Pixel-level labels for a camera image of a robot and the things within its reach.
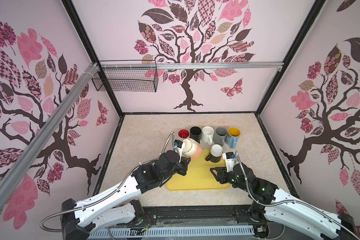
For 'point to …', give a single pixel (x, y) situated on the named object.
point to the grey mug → (219, 137)
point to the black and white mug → (216, 153)
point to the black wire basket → (126, 76)
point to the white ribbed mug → (207, 135)
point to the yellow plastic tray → (199, 176)
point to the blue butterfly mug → (232, 136)
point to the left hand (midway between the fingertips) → (188, 162)
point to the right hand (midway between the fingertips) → (211, 168)
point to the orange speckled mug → (191, 148)
